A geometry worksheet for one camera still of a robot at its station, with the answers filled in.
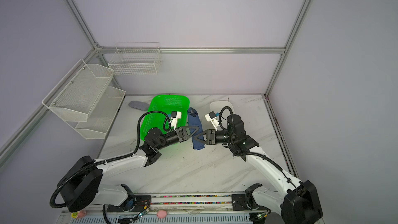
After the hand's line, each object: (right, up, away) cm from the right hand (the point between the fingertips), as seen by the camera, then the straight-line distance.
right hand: (195, 139), depth 67 cm
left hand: (+1, +4, +2) cm, 5 cm away
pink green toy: (-52, -33, 0) cm, 62 cm away
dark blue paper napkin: (-1, +8, +3) cm, 9 cm away
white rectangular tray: (+13, +15, +41) cm, 46 cm away
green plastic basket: (-24, +17, +43) cm, 52 cm away
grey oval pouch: (-42, +16, +44) cm, 63 cm away
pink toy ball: (-16, -35, +3) cm, 38 cm away
